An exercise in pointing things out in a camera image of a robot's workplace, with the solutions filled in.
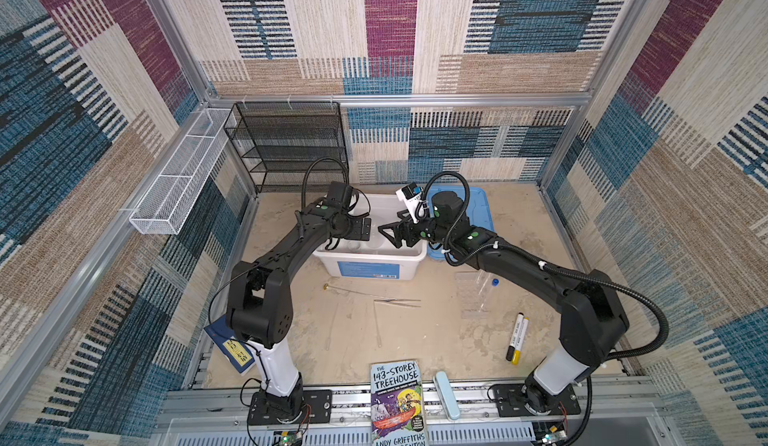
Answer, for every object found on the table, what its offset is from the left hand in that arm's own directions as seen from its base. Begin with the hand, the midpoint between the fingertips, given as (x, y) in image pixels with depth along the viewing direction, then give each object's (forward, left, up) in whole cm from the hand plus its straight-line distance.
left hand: (355, 224), depth 92 cm
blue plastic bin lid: (+18, -44, -14) cm, 50 cm away
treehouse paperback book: (-45, -11, -12) cm, 48 cm away
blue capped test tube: (-22, -38, -9) cm, 45 cm away
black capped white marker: (-30, -44, -13) cm, 55 cm away
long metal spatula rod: (-13, +9, -14) cm, 21 cm away
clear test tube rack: (-16, -35, -11) cm, 40 cm away
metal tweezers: (-18, -12, -14) cm, 26 cm away
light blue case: (-44, -23, -11) cm, 51 cm away
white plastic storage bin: (-13, -7, +2) cm, 15 cm away
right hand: (-7, -10, +9) cm, 15 cm away
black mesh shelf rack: (+33, +28, +6) cm, 44 cm away
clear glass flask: (-1, +1, -11) cm, 11 cm away
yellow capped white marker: (-31, -45, -12) cm, 56 cm away
